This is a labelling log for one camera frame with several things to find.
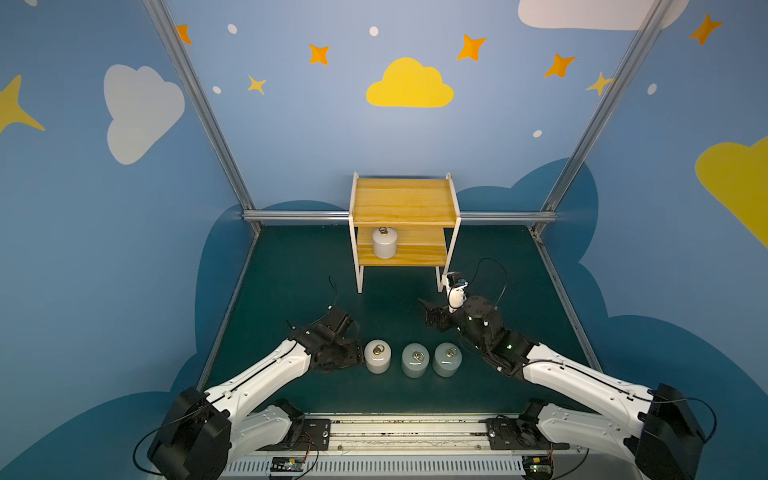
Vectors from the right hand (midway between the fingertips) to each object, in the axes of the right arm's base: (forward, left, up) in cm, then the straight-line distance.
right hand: (438, 292), depth 79 cm
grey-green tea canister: (-15, +5, -11) cm, 19 cm away
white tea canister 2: (-13, +16, -12) cm, 24 cm away
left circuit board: (-39, +36, -20) cm, 57 cm away
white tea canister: (+15, +15, +3) cm, 21 cm away
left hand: (-13, +22, -15) cm, 29 cm away
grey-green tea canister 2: (-13, -4, -13) cm, 19 cm away
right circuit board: (-35, -26, -23) cm, 49 cm away
